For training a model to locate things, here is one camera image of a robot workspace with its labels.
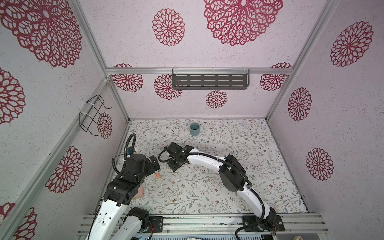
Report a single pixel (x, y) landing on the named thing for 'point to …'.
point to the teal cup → (194, 128)
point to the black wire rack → (89, 111)
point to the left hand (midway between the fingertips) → (149, 165)
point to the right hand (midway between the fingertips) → (172, 162)
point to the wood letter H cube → (157, 175)
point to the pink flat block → (140, 192)
